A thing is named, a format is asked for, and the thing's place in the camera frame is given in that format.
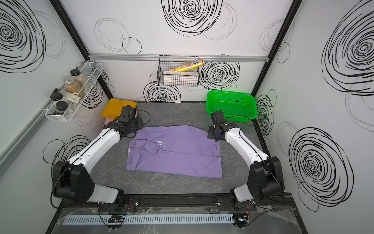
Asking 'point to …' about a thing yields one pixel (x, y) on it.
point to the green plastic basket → (236, 107)
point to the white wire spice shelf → (91, 71)
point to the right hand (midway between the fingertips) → (213, 134)
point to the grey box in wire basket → (181, 78)
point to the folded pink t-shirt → (107, 120)
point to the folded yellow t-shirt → (113, 108)
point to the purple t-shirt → (179, 149)
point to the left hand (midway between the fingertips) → (140, 122)
